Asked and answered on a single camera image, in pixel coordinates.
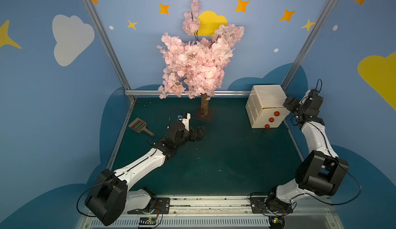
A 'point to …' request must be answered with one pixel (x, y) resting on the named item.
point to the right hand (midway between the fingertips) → (297, 100)
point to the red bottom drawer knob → (267, 126)
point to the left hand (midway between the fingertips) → (200, 125)
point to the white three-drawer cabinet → (265, 106)
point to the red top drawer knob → (277, 113)
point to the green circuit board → (147, 221)
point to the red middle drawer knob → (271, 119)
